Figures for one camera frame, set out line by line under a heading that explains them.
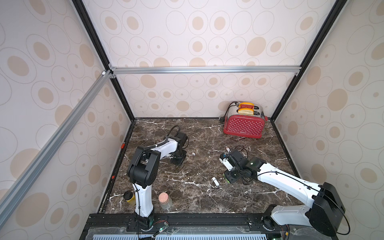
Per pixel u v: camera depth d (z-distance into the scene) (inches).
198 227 28.7
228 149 40.9
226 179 28.1
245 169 22.2
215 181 34.4
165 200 28.1
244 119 38.2
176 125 35.4
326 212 15.4
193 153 39.1
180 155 32.6
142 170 20.1
